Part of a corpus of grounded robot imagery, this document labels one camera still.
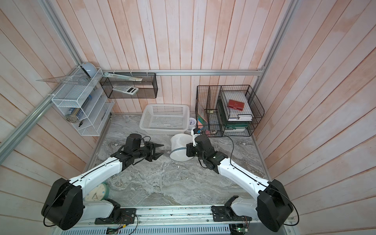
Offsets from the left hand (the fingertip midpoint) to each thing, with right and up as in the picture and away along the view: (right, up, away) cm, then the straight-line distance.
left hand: (164, 148), depth 81 cm
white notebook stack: (+52, +35, +23) cm, 67 cm away
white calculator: (-28, +38, +17) cm, 50 cm away
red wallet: (+45, +27, +14) cm, 54 cm away
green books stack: (+42, +13, +17) cm, 47 cm away
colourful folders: (+25, +17, +29) cm, 42 cm away
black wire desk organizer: (+29, +36, +33) cm, 57 cm away
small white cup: (+17, +15, +30) cm, 37 cm away
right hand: (+12, +2, +1) cm, 12 cm away
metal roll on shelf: (-49, +17, -4) cm, 52 cm away
